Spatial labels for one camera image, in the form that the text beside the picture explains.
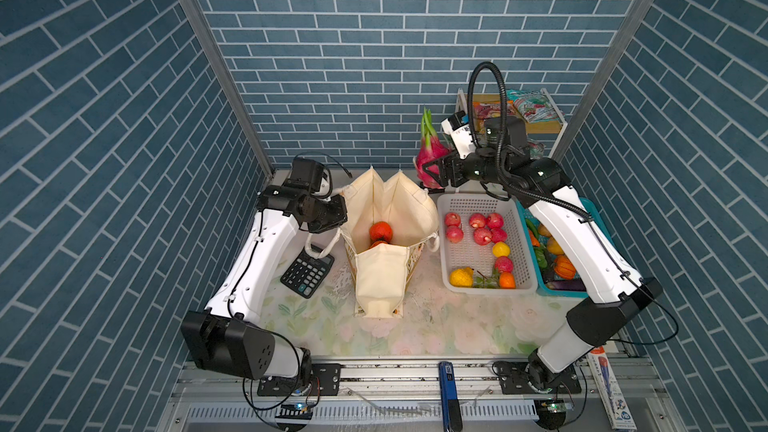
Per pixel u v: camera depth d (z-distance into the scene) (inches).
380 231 36.9
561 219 17.8
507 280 34.0
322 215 24.9
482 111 34.8
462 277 33.8
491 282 34.3
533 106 35.3
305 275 35.6
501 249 36.6
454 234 37.9
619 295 16.4
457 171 23.5
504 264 35.0
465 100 21.3
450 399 27.9
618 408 27.3
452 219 39.8
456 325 32.8
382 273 28.3
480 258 38.0
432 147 26.0
